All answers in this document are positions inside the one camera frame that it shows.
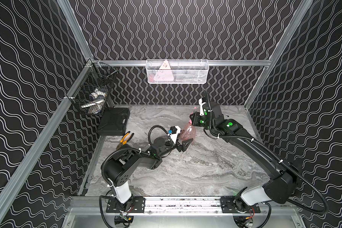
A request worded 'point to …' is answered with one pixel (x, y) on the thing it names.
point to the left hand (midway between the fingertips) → (188, 133)
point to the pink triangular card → (164, 73)
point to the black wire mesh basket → (97, 75)
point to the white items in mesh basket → (95, 105)
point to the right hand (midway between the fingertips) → (190, 115)
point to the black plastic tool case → (112, 121)
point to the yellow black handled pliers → (124, 140)
